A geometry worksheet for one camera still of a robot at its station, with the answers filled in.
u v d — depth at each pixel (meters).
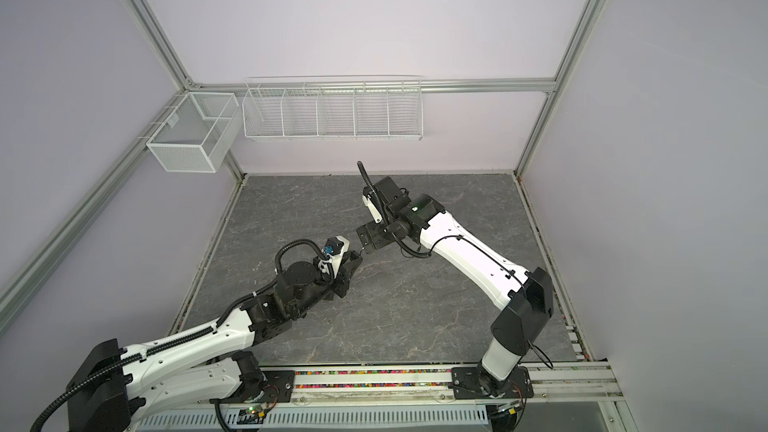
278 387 0.74
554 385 0.74
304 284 0.55
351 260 0.74
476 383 0.74
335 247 0.63
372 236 0.67
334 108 1.00
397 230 0.52
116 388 0.41
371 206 0.62
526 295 0.43
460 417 0.71
